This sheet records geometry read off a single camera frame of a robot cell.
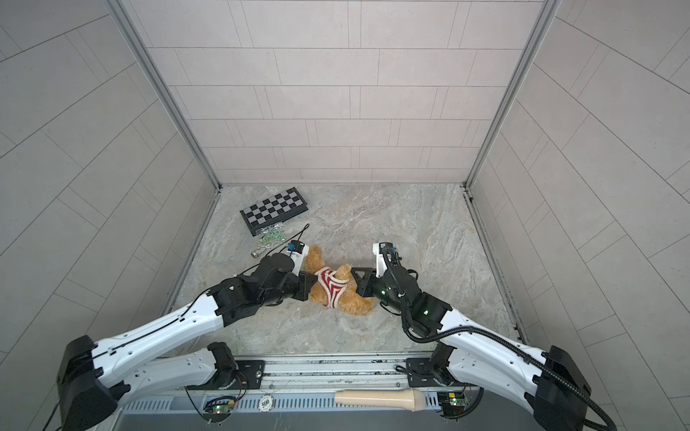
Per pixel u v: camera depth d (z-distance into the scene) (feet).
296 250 2.15
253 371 2.33
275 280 1.82
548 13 2.33
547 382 1.30
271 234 3.25
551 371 1.31
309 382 2.32
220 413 2.11
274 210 3.42
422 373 2.31
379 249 2.19
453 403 2.23
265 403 2.19
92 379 1.24
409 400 2.15
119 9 2.32
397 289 1.73
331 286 2.40
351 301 2.38
